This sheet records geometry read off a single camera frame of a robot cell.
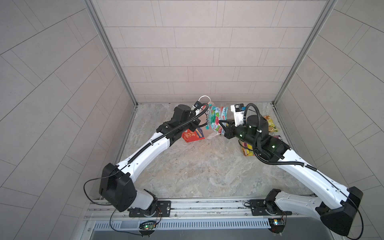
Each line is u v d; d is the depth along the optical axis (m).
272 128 0.99
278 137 0.95
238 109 0.57
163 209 0.71
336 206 0.39
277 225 0.68
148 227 0.64
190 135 0.85
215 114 0.68
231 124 0.60
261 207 0.71
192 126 0.66
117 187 0.39
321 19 0.75
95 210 0.71
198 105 0.64
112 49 0.87
